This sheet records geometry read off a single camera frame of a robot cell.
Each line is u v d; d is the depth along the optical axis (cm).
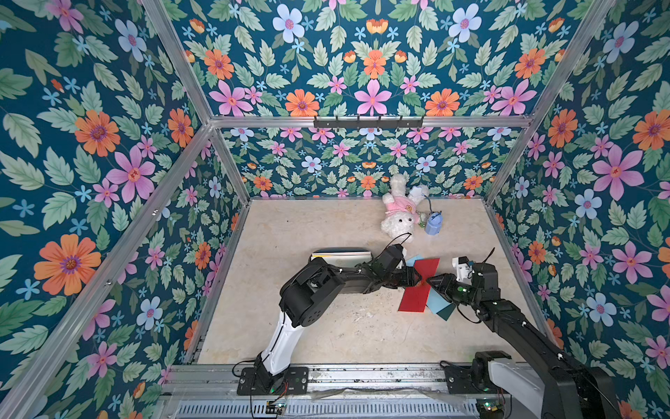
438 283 85
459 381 73
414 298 86
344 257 94
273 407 71
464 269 79
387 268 76
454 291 75
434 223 104
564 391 40
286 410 70
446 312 86
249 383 73
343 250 101
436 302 89
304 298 53
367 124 93
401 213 102
